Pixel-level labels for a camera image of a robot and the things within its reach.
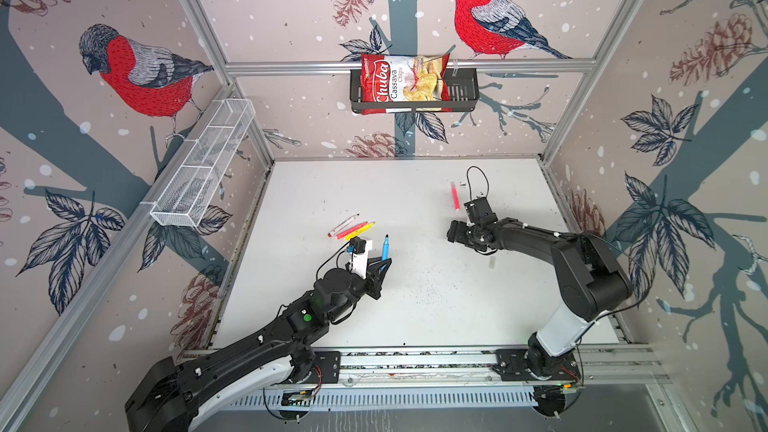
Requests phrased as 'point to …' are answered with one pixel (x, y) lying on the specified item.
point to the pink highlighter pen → (346, 233)
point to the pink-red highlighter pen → (455, 196)
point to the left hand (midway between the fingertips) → (389, 262)
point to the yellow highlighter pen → (360, 231)
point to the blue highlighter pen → (385, 255)
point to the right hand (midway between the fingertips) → (454, 241)
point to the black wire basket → (464, 95)
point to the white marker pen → (331, 233)
